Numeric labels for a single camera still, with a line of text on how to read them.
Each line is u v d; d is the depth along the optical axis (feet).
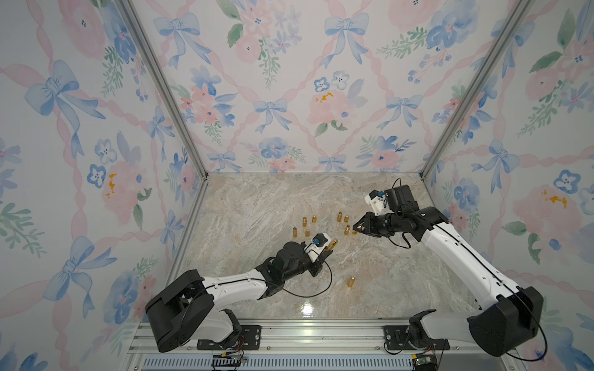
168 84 2.88
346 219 3.32
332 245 2.50
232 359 2.38
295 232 3.17
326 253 2.52
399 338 2.40
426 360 2.40
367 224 2.22
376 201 2.38
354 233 2.50
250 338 2.42
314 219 3.34
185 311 1.42
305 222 3.27
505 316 1.26
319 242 2.18
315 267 2.30
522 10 2.25
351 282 2.70
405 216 1.94
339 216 3.30
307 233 3.17
